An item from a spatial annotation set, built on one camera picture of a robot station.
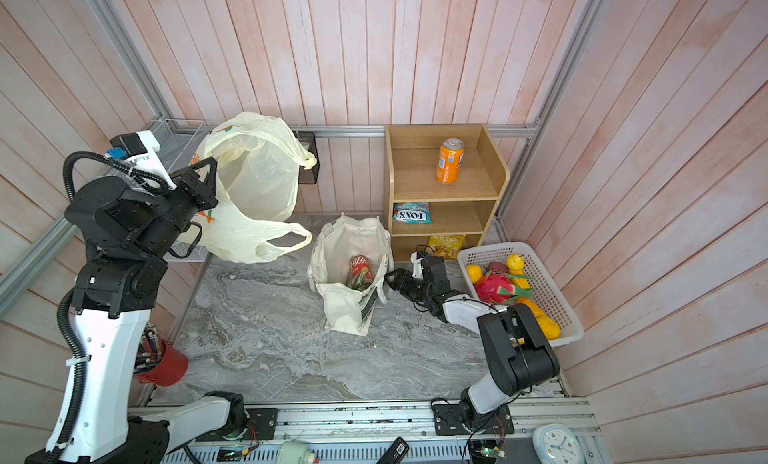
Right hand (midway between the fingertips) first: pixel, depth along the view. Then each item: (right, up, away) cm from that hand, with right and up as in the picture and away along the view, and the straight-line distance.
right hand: (389, 279), depth 91 cm
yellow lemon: (+41, +5, +3) cm, 42 cm away
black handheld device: (+1, -37, -24) cm, 44 cm away
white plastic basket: (+48, -4, 0) cm, 48 cm away
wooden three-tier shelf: (+15, +29, -6) cm, 33 cm away
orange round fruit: (+28, +2, +4) cm, 28 cm away
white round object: (-22, -36, -25) cm, 49 cm away
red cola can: (-10, +5, +7) cm, 13 cm away
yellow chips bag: (+21, +10, +14) cm, 28 cm away
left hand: (-32, +25, -38) cm, 56 cm away
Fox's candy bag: (+8, +21, +2) cm, 22 cm away
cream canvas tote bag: (-15, +13, 0) cm, 20 cm away
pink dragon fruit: (+33, -2, -3) cm, 33 cm away
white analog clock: (+39, -36, -22) cm, 58 cm away
